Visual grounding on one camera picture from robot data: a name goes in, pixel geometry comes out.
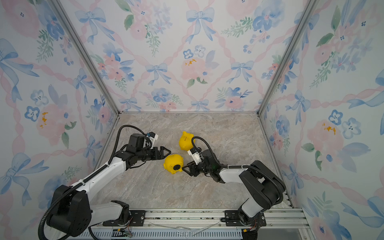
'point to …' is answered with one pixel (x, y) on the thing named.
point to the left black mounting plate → (137, 219)
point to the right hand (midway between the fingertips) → (186, 166)
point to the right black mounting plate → (232, 218)
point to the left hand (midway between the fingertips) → (166, 152)
